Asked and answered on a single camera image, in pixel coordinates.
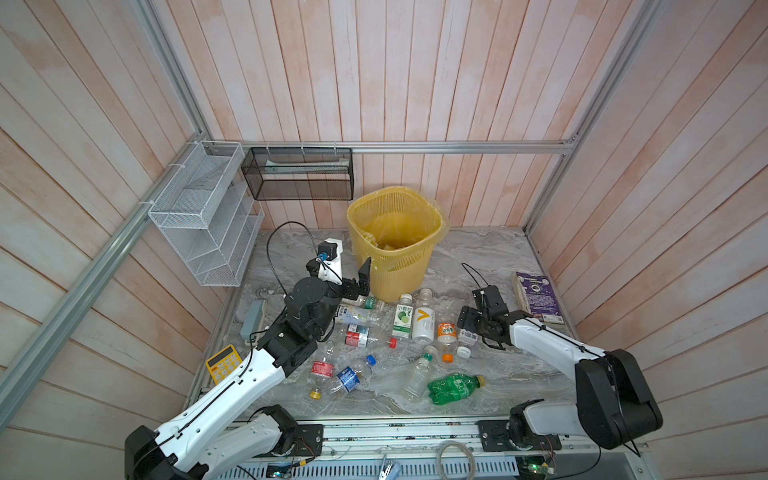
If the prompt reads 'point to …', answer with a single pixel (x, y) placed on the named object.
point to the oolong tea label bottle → (370, 316)
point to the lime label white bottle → (403, 318)
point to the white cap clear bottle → (466, 343)
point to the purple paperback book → (536, 296)
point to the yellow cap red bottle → (322, 371)
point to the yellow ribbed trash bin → (387, 285)
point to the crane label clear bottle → (371, 302)
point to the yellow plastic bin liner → (397, 228)
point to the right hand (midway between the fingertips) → (471, 319)
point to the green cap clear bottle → (416, 382)
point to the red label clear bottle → (358, 336)
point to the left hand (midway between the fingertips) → (352, 261)
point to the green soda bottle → (453, 388)
